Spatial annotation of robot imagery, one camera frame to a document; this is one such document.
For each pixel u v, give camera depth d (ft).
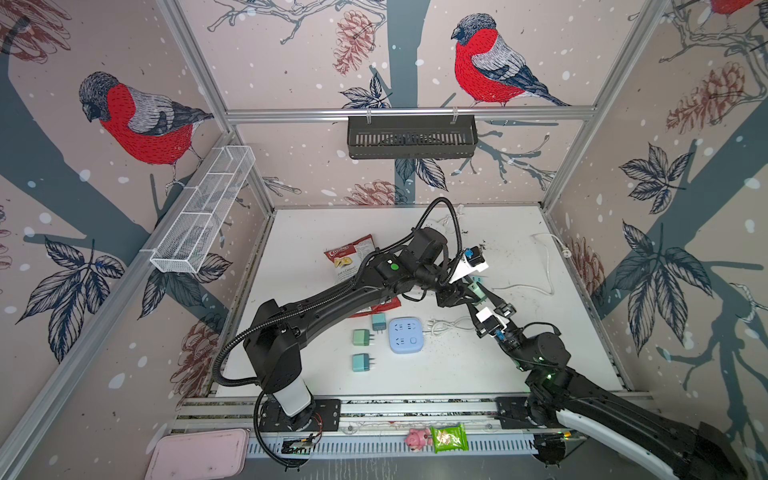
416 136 3.48
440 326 2.88
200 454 2.23
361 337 2.79
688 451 1.46
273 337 1.37
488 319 1.89
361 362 2.66
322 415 2.40
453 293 2.00
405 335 2.79
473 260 1.95
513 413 2.39
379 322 2.89
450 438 2.26
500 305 2.14
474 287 2.24
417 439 2.25
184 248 2.32
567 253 3.61
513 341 2.05
